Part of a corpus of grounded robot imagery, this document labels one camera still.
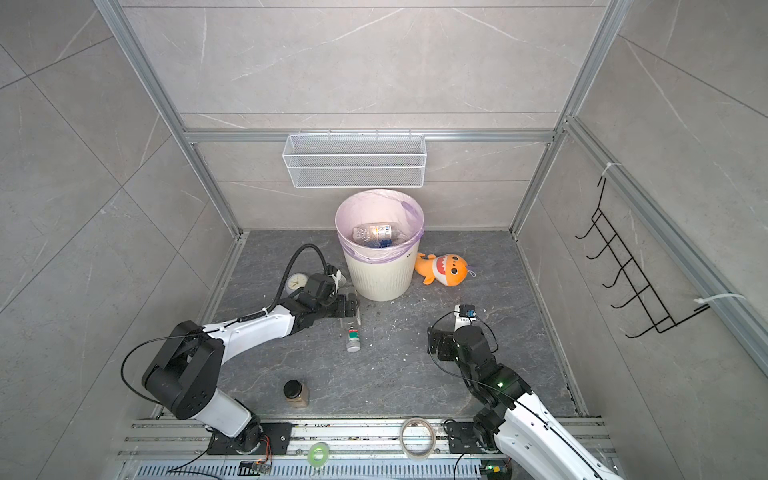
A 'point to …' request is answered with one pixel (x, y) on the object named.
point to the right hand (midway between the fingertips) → (442, 327)
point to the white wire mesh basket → (355, 160)
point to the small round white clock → (295, 281)
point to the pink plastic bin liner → (380, 205)
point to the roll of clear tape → (418, 438)
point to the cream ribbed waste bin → (381, 282)
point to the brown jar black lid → (296, 393)
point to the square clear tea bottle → (376, 234)
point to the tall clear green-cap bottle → (353, 344)
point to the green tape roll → (318, 454)
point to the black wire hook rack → (641, 288)
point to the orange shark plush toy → (446, 270)
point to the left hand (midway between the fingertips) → (348, 295)
